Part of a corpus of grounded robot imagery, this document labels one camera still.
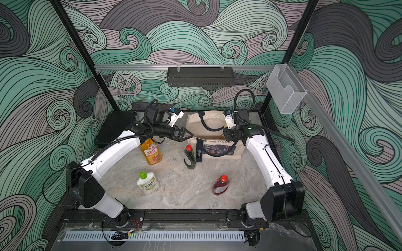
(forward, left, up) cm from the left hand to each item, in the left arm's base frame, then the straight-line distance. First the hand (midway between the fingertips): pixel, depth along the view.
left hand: (188, 132), depth 74 cm
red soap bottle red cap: (-21, -16, -11) cm, 29 cm away
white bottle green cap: (-19, +19, -15) cm, 31 cm away
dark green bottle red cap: (-6, 0, -17) cm, 18 cm away
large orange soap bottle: (-4, +20, -13) cm, 24 cm away
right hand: (+5, -21, -5) cm, 22 cm away
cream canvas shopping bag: (+14, -11, -14) cm, 23 cm away
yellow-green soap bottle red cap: (+14, -21, -22) cm, 34 cm away
